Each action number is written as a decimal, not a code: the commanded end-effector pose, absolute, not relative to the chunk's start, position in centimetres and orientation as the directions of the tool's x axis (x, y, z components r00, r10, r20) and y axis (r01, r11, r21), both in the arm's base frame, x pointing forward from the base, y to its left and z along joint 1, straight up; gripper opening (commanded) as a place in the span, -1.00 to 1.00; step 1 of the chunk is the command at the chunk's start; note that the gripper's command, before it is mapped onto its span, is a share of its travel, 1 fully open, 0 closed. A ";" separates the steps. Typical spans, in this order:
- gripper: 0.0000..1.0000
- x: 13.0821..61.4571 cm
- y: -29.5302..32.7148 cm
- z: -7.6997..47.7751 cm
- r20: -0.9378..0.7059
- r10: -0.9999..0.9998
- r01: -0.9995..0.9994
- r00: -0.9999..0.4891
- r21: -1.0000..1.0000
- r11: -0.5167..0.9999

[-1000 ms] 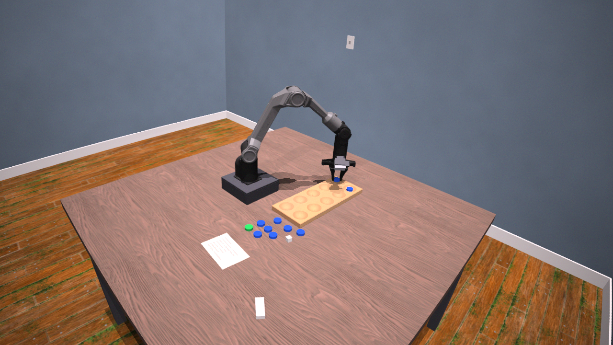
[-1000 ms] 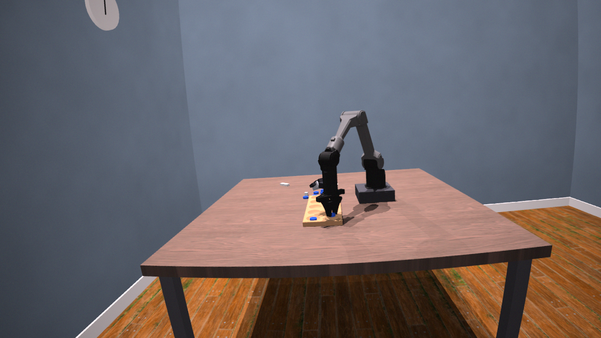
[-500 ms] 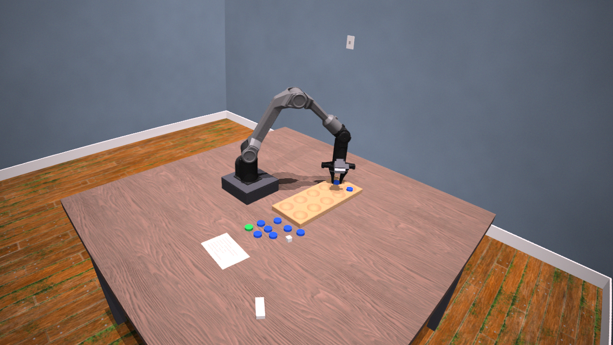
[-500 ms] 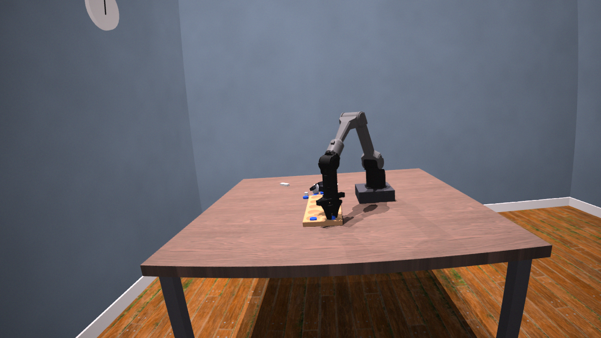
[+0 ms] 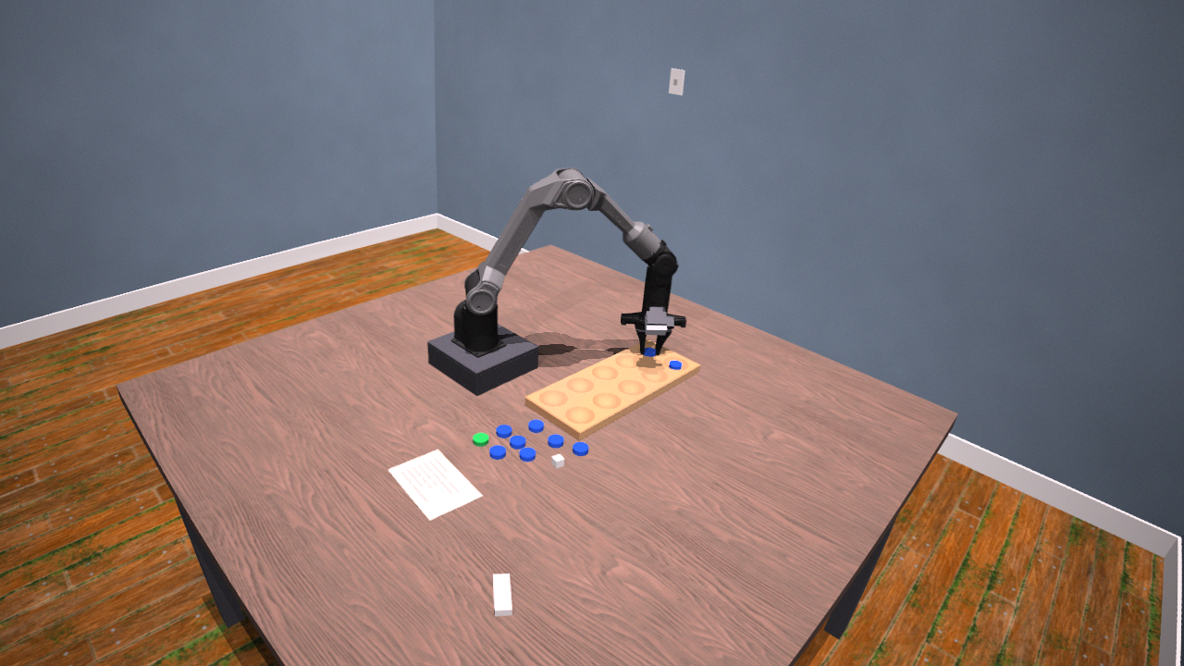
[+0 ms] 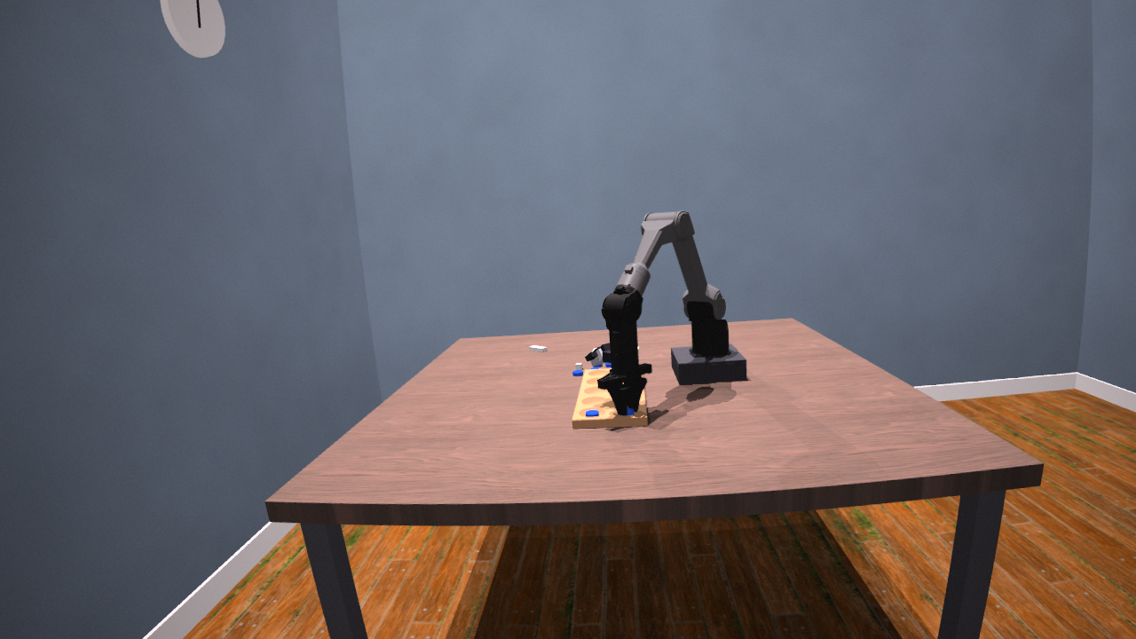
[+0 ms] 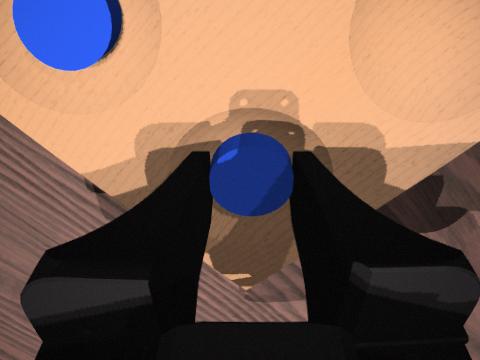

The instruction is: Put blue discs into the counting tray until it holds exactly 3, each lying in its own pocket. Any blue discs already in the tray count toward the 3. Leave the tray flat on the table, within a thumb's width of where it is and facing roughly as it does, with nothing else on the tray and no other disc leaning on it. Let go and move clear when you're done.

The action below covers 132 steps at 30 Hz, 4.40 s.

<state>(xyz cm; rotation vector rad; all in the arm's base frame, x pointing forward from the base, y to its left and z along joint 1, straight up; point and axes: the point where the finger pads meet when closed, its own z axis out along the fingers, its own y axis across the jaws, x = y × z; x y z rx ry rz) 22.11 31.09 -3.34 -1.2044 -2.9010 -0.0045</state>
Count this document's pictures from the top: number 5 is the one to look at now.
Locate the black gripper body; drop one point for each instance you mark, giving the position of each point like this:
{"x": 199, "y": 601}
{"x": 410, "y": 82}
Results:
{"x": 639, "y": 317}

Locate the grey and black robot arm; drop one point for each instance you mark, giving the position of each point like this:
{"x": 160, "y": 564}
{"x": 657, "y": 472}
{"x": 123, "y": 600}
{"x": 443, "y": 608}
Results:
{"x": 476, "y": 326}

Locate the tan tray with round pockets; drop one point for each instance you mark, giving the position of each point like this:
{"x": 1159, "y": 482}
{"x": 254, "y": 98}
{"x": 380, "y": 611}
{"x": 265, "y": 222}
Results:
{"x": 590, "y": 399}

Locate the white paper sheet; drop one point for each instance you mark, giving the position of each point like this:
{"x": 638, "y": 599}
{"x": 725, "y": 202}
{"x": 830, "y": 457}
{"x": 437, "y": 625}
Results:
{"x": 434, "y": 484}

